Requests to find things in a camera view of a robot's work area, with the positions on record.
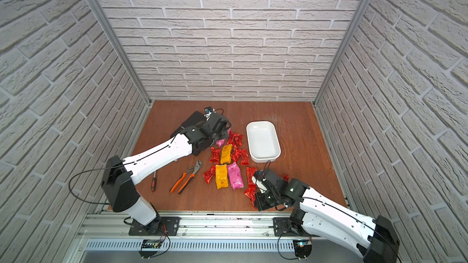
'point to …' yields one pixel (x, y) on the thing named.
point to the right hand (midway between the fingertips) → (257, 204)
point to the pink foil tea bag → (236, 176)
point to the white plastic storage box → (263, 142)
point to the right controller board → (303, 248)
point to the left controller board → (149, 248)
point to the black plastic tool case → (197, 117)
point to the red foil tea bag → (208, 175)
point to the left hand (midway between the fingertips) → (227, 126)
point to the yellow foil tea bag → (222, 179)
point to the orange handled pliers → (191, 171)
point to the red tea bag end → (234, 138)
